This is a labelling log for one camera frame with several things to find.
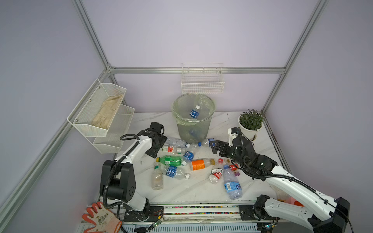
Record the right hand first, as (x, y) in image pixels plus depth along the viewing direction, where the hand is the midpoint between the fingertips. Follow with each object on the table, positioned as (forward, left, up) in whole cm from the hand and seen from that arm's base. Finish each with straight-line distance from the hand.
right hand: (214, 143), depth 73 cm
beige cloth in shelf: (+17, +60, +7) cm, 62 cm away
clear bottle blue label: (-6, +22, -23) cm, 32 cm away
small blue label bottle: (+2, +15, -18) cm, 23 cm away
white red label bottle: (+7, +25, -19) cm, 32 cm away
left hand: (+7, +31, -14) cm, 35 cm away
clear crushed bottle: (+16, +24, -23) cm, 36 cm away
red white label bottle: (-9, -2, -19) cm, 21 cm away
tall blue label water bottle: (+19, +9, -16) cm, 26 cm away
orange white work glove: (-31, +54, -22) cm, 66 cm away
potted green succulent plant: (+22, -26, -8) cm, 35 cm away
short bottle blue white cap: (+30, +10, -7) cm, 33 cm away
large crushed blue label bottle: (-13, -11, -20) cm, 26 cm away
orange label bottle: (-3, +8, -18) cm, 20 cm away
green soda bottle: (0, +25, -20) cm, 32 cm away
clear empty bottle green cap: (-9, +33, -24) cm, 42 cm away
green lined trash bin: (+30, +19, -1) cm, 36 cm away
